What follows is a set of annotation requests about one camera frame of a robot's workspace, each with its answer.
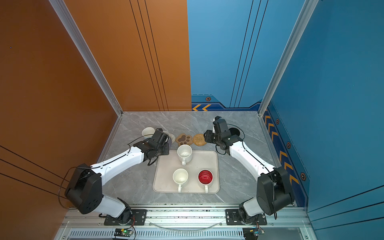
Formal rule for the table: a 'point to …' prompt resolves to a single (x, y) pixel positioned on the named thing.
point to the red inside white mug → (205, 177)
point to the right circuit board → (252, 233)
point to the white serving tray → (164, 183)
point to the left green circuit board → (123, 232)
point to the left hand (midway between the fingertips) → (166, 146)
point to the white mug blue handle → (148, 132)
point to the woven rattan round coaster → (198, 139)
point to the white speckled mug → (184, 153)
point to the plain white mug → (180, 176)
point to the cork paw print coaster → (183, 139)
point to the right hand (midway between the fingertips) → (206, 135)
